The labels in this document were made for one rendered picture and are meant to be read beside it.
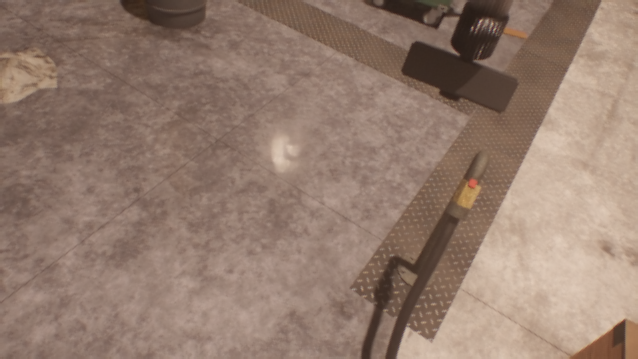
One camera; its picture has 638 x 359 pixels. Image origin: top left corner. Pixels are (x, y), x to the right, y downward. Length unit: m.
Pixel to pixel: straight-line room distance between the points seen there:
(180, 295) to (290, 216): 0.46
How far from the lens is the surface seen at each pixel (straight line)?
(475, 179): 1.13
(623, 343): 1.20
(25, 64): 2.33
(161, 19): 2.56
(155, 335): 1.43
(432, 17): 2.94
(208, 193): 1.69
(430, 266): 1.16
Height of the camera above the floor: 1.30
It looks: 47 degrees down
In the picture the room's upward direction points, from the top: 12 degrees clockwise
